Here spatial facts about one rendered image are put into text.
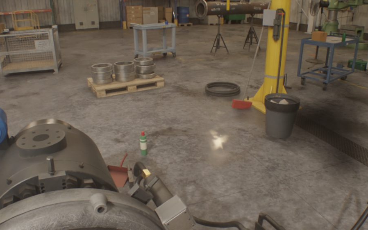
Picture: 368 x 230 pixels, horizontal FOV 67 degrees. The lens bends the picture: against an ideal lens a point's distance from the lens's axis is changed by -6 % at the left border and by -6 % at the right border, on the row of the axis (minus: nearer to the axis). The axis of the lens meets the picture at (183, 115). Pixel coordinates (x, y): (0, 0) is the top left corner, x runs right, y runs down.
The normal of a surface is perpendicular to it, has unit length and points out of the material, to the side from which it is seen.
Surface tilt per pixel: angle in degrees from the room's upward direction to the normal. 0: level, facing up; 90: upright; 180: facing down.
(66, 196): 8
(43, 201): 1
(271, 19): 90
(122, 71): 90
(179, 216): 90
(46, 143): 0
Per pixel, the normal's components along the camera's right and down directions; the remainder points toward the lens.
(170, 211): -0.35, -0.79
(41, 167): -0.05, -0.92
